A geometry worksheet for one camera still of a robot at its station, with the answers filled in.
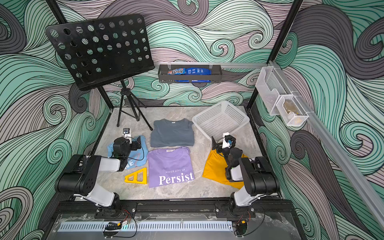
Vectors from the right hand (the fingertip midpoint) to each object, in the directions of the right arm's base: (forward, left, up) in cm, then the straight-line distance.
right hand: (223, 135), depth 88 cm
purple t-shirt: (-14, +33, -11) cm, 38 cm away
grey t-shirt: (+9, +33, -10) cm, 35 cm away
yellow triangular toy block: (-19, +52, -10) cm, 57 cm away
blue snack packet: (+32, +15, +24) cm, 43 cm away
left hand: (+3, +57, -4) cm, 58 cm away
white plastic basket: (+25, -6, -12) cm, 28 cm away
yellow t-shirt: (-17, +6, -11) cm, 20 cm away
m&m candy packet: (+33, +28, +24) cm, 49 cm away
